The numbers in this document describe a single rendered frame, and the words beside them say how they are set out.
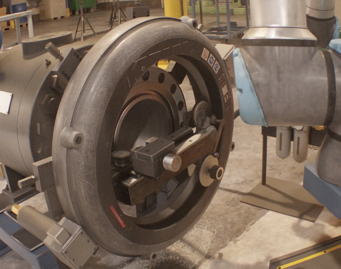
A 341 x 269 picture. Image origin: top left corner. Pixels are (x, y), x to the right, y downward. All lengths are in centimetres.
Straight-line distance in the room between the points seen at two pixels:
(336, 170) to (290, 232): 106
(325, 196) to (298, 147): 107
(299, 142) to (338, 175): 110
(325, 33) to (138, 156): 59
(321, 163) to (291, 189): 132
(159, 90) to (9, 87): 55
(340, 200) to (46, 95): 91
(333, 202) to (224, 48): 85
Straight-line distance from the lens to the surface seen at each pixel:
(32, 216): 121
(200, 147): 128
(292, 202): 203
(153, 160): 103
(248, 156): 251
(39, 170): 104
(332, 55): 76
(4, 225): 164
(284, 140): 191
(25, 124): 131
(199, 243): 175
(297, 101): 71
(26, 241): 149
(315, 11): 102
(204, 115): 139
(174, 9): 481
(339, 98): 73
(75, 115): 97
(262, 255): 169
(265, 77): 71
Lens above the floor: 108
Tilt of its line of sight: 22 degrees down
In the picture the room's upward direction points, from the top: 4 degrees counter-clockwise
